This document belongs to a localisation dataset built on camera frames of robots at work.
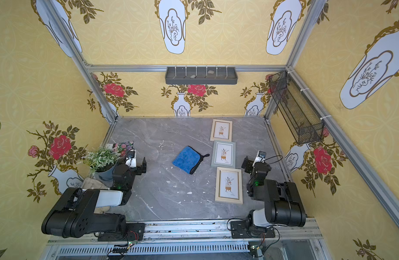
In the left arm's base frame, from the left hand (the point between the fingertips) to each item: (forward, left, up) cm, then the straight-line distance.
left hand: (137, 157), depth 90 cm
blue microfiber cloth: (+2, -29, -6) cm, 29 cm away
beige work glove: (-11, +27, -9) cm, 30 cm away
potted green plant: (-8, +13, +9) cm, 17 cm away
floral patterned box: (+12, +14, -8) cm, 20 cm away
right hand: (-2, -66, -1) cm, 67 cm away
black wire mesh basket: (+8, -91, +16) cm, 92 cm away
